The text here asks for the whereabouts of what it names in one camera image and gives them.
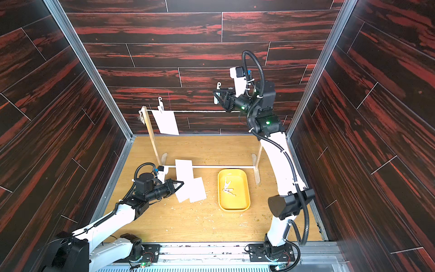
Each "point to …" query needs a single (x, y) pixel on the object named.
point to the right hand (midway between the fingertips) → (220, 88)
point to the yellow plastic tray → (234, 190)
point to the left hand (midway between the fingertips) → (185, 184)
